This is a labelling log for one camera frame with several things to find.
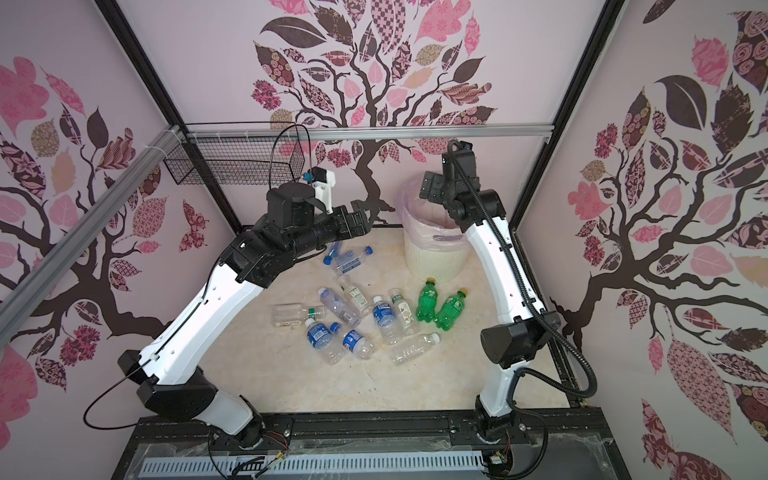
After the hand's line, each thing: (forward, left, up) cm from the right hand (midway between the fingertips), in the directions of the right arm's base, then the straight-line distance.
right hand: (445, 179), depth 75 cm
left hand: (-16, +20, +2) cm, 26 cm away
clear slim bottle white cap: (-16, +32, -36) cm, 50 cm away
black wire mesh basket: (+46, +77, -22) cm, 93 cm away
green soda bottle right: (-18, -4, -35) cm, 40 cm away
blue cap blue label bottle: (-29, +25, -34) cm, 52 cm away
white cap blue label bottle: (-28, +35, -35) cm, 57 cm away
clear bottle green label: (-20, +11, -35) cm, 42 cm away
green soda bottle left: (-14, +3, -37) cm, 40 cm away
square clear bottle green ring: (-18, +46, -38) cm, 62 cm away
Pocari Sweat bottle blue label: (-20, +17, -35) cm, 44 cm away
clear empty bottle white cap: (-29, +11, -40) cm, 50 cm away
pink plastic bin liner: (-5, +4, -12) cm, 14 cm away
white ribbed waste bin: (-6, -2, -29) cm, 30 cm away
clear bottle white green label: (-13, +26, -35) cm, 46 cm away
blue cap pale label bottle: (+2, +29, -35) cm, 46 cm away
